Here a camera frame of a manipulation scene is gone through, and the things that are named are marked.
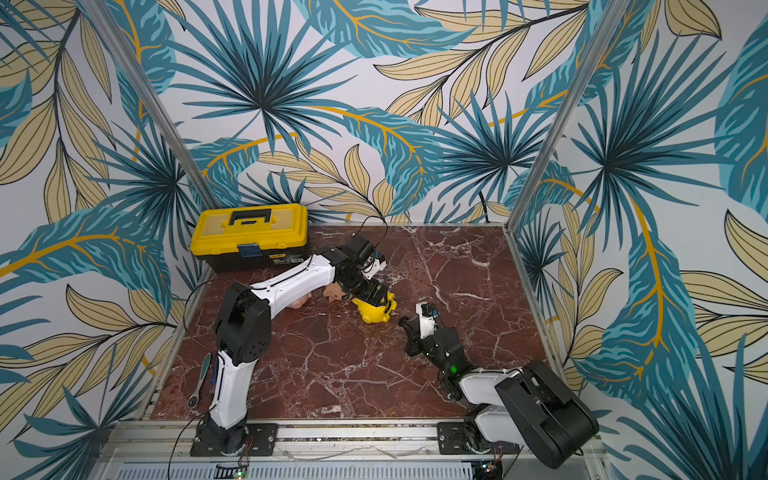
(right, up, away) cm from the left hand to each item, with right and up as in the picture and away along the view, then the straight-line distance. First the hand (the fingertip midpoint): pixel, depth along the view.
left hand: (373, 299), depth 90 cm
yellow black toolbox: (-46, +19, +6) cm, 50 cm away
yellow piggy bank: (0, -4, -2) cm, 5 cm away
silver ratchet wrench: (-47, -24, -11) cm, 54 cm away
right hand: (+9, -6, -3) cm, 11 cm away
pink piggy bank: (-12, +2, +2) cm, 12 cm away
